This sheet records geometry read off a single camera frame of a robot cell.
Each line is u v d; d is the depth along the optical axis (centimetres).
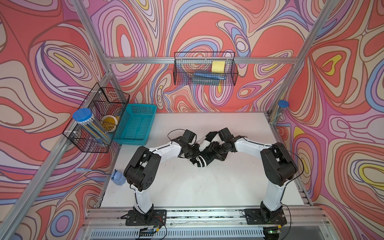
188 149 75
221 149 82
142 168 49
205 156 88
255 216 73
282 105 103
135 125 112
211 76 88
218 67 88
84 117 57
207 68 96
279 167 50
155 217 73
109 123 77
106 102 88
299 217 75
